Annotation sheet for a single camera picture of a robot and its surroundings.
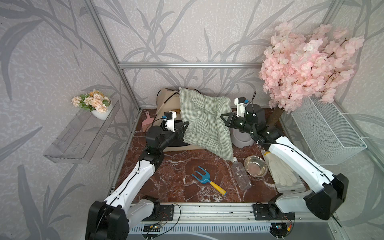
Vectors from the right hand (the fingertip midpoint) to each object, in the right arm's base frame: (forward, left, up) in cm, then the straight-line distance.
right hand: (220, 115), depth 73 cm
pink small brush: (+20, +50, -31) cm, 62 cm away
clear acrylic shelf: (-12, +66, -5) cm, 67 cm away
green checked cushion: (-2, +7, -7) cm, 10 cm away
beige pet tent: (+13, +27, -2) cm, 31 cm away
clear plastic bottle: (-19, -13, -31) cm, 39 cm away
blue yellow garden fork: (-20, +7, -32) cm, 38 cm away
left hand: (-3, +15, -3) cm, 16 cm away
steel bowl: (-13, -23, -32) cm, 42 cm away
